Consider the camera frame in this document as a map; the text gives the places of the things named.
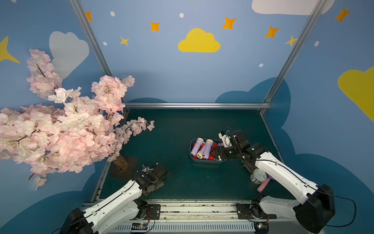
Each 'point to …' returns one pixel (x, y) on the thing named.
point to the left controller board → (139, 226)
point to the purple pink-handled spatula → (263, 185)
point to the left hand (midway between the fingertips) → (158, 181)
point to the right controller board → (261, 227)
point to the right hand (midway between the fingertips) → (218, 150)
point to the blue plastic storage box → (204, 161)
